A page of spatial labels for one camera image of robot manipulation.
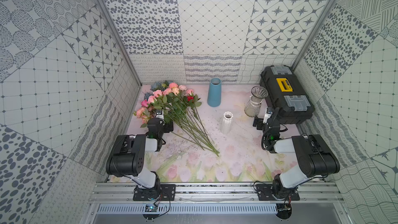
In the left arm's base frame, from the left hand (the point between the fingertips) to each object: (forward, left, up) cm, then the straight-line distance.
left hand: (168, 119), depth 95 cm
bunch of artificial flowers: (+10, -4, +1) cm, 11 cm away
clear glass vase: (+12, -56, +11) cm, 58 cm away
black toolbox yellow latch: (+16, -72, +11) cm, 74 cm away
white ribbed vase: (-7, -35, +8) cm, 37 cm away
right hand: (+2, -61, 0) cm, 61 cm away
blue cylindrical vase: (+17, -29, +3) cm, 34 cm away
